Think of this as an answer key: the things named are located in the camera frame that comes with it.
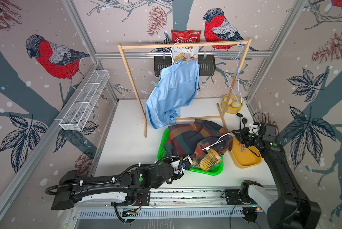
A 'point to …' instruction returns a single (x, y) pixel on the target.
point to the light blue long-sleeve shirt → (177, 86)
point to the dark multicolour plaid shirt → (187, 140)
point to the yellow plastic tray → (244, 157)
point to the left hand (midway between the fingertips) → (185, 156)
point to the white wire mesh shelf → (81, 104)
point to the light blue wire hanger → (240, 102)
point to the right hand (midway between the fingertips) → (233, 129)
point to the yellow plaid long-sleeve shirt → (211, 159)
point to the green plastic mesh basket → (215, 170)
